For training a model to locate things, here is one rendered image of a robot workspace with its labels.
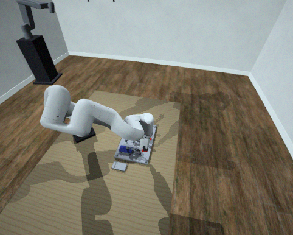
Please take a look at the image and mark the blue plate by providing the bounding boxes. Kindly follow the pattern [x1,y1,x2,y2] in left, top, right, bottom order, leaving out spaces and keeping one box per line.
[119,145,132,154]

